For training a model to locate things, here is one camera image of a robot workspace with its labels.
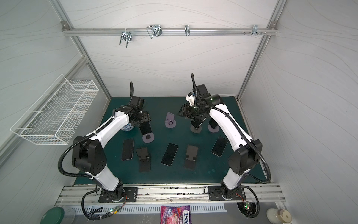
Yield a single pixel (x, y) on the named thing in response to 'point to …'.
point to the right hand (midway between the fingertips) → (181, 115)
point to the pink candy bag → (175, 215)
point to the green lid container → (54, 215)
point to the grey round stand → (195, 130)
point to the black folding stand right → (190, 160)
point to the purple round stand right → (216, 129)
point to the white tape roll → (278, 216)
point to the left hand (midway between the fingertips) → (143, 118)
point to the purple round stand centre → (170, 122)
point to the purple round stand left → (148, 138)
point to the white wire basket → (55, 116)
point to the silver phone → (196, 122)
